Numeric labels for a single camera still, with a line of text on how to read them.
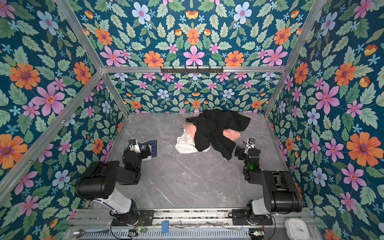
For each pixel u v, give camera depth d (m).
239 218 0.73
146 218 0.73
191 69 0.91
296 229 0.68
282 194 0.44
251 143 0.78
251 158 0.69
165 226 0.72
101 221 0.73
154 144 1.01
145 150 0.85
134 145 0.78
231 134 1.06
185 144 0.99
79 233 0.69
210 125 1.06
